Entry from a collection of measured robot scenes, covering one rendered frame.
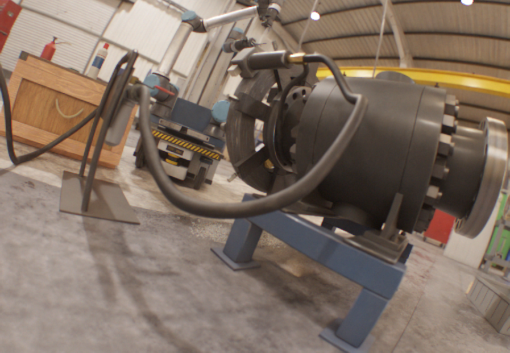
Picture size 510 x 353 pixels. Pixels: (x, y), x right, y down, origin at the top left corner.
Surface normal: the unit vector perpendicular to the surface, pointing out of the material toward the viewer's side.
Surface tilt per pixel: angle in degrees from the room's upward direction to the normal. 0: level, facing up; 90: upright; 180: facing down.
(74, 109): 90
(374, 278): 90
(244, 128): 90
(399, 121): 85
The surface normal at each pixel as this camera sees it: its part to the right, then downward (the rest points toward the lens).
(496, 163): -0.65, -0.24
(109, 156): 0.68, 0.25
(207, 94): 0.21, 0.08
